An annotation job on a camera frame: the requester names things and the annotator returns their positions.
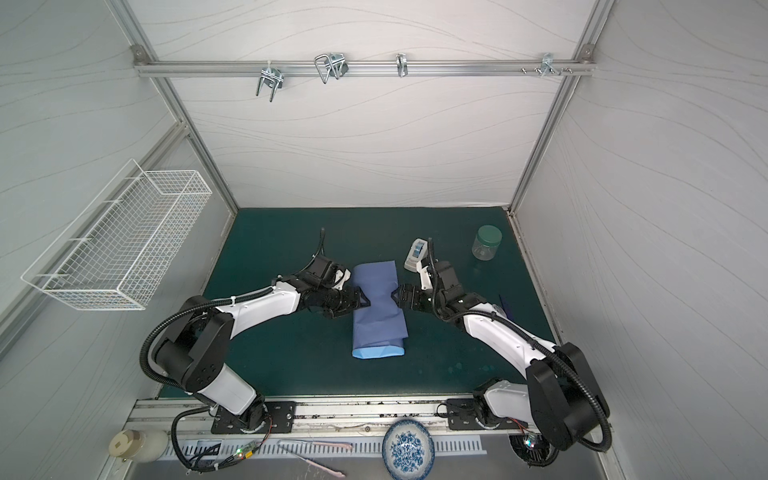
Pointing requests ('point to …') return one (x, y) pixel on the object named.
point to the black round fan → (533, 448)
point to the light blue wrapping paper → (378, 329)
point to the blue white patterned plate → (408, 452)
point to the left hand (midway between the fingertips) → (366, 303)
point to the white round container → (139, 445)
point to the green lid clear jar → (487, 242)
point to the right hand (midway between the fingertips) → (409, 288)
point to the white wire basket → (110, 251)
